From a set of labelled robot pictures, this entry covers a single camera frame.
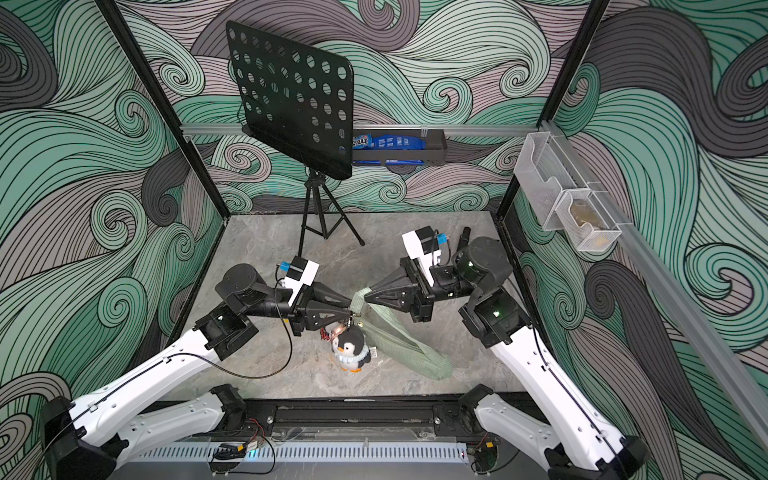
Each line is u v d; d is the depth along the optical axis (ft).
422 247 1.36
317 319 1.77
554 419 1.31
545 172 3.09
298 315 1.67
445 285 1.51
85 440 1.26
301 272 1.58
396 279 1.51
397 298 1.60
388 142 3.03
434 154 3.10
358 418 2.45
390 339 2.02
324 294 1.81
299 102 2.21
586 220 2.15
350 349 1.87
